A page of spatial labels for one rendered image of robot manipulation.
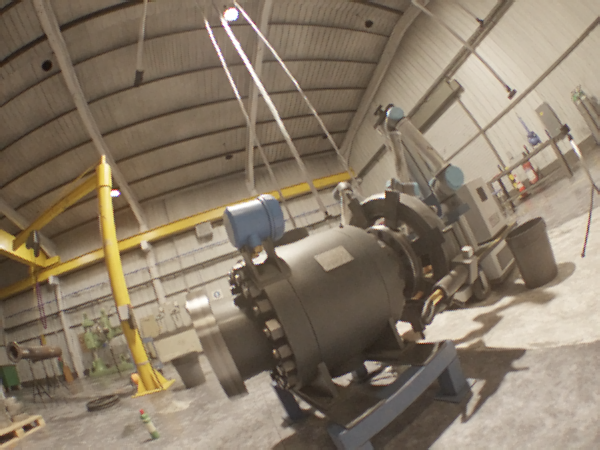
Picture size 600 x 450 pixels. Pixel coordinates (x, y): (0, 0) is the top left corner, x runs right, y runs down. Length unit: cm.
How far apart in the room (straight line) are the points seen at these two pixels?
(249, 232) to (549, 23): 966
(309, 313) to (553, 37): 951
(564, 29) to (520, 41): 173
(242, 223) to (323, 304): 36
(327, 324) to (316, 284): 14
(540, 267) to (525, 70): 823
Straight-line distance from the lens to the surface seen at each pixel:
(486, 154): 988
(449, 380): 107
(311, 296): 79
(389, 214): 123
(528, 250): 167
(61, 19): 856
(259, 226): 80
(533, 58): 951
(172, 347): 729
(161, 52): 880
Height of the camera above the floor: 69
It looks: 14 degrees up
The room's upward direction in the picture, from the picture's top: 24 degrees counter-clockwise
